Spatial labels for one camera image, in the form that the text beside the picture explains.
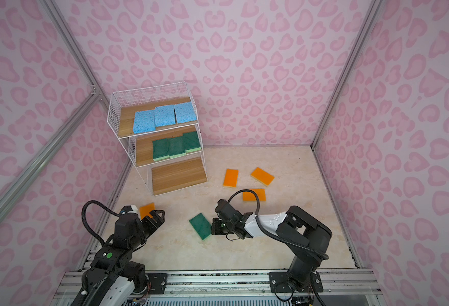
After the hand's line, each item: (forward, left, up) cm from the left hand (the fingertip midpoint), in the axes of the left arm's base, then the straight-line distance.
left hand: (159, 214), depth 79 cm
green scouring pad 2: (+25, -6, +14) cm, 29 cm away
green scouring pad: (+28, -13, +14) cm, 34 cm away
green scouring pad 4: (-1, -16, -10) cm, 19 cm away
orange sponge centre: (+13, -38, -10) cm, 41 cm away
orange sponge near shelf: (+26, -30, -12) cm, 42 cm away
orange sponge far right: (+27, -48, -13) cm, 57 cm away
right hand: (-3, -20, -9) cm, 22 cm away
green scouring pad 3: (+24, +1, +14) cm, 28 cm away
